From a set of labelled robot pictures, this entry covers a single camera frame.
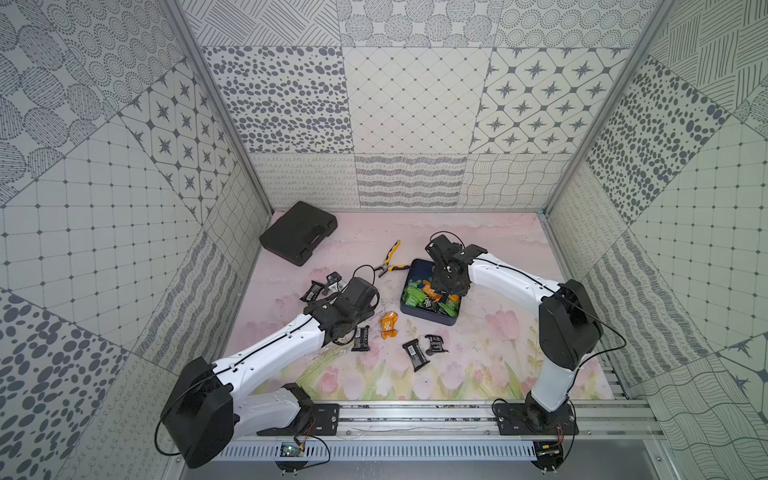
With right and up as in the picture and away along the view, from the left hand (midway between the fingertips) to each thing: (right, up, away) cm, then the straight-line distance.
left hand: (365, 301), depth 83 cm
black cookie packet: (+14, -16, +1) cm, 21 cm away
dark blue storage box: (+18, +7, +13) cm, 23 cm away
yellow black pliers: (+6, +7, +21) cm, 23 cm away
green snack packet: (+14, 0, +10) cm, 17 cm away
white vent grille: (+6, -33, -12) cm, 36 cm away
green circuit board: (-17, -34, -11) cm, 40 cm away
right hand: (+24, +2, +8) cm, 26 cm away
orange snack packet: (+6, -8, +8) cm, 13 cm away
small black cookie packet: (+21, -13, +3) cm, 25 cm away
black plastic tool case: (-30, +18, +27) cm, 44 cm away
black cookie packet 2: (-2, -12, +3) cm, 13 cm away
